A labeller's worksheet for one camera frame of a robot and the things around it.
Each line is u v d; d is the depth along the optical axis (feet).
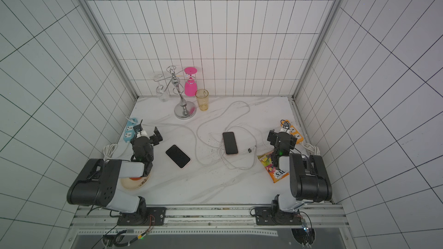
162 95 3.38
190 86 3.34
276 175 2.72
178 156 2.97
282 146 2.38
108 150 3.03
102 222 2.39
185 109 3.62
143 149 2.28
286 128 2.58
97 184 1.49
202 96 3.60
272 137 2.80
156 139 2.79
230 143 3.13
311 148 3.00
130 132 3.24
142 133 2.55
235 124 3.43
